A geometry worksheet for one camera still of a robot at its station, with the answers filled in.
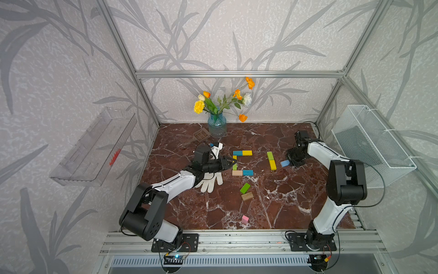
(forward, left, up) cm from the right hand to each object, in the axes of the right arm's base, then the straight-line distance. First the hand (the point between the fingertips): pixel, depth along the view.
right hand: (284, 157), depth 97 cm
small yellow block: (-3, +6, -4) cm, 8 cm away
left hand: (-10, +29, +11) cm, 33 cm away
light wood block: (-7, +27, -6) cm, 29 cm away
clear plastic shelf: (-16, +89, +24) cm, 93 cm away
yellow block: (+3, +29, -3) cm, 29 cm away
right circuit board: (-48, -6, -8) cm, 49 cm away
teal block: (+7, +27, -5) cm, 28 cm away
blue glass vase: (+20, +39, +6) cm, 44 cm away
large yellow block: (+7, +21, -5) cm, 22 cm away
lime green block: (+4, +7, -3) cm, 9 cm away
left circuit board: (-47, +56, -7) cm, 73 cm away
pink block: (-33, +25, 0) cm, 41 cm away
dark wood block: (-21, +23, -4) cm, 31 cm away
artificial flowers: (+26, +46, +20) cm, 56 cm away
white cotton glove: (-12, +43, -4) cm, 45 cm away
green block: (-3, +29, -4) cm, 29 cm away
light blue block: (-4, +1, +1) cm, 4 cm away
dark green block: (-16, +24, -4) cm, 29 cm away
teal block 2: (-7, +21, -4) cm, 23 cm away
